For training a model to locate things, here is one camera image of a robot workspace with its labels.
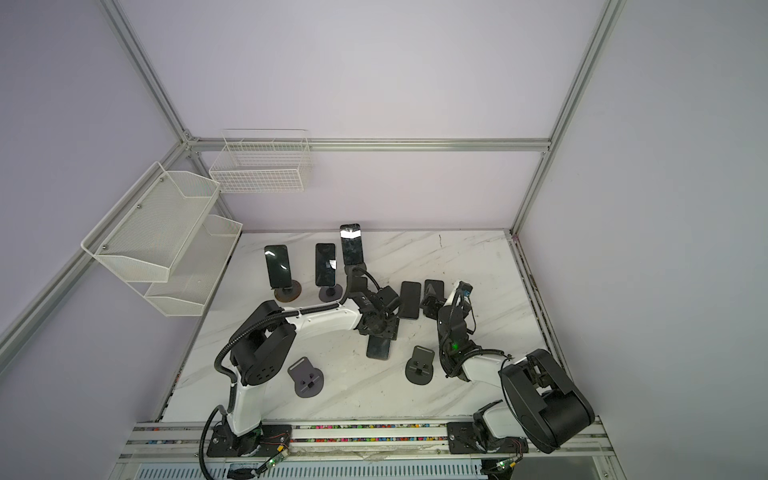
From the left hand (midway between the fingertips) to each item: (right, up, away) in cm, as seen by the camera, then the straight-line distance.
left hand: (385, 333), depth 91 cm
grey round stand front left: (-20, -9, -13) cm, 26 cm away
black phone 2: (-12, +31, +10) cm, 35 cm away
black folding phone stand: (-9, +16, +2) cm, 18 cm away
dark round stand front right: (+10, -7, -11) cm, 17 cm away
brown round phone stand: (-33, +11, +10) cm, 37 cm away
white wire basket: (-40, +55, +4) cm, 68 cm away
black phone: (-2, -3, -5) cm, 6 cm away
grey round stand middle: (-19, +11, +11) cm, 25 cm away
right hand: (+17, +14, -4) cm, 22 cm away
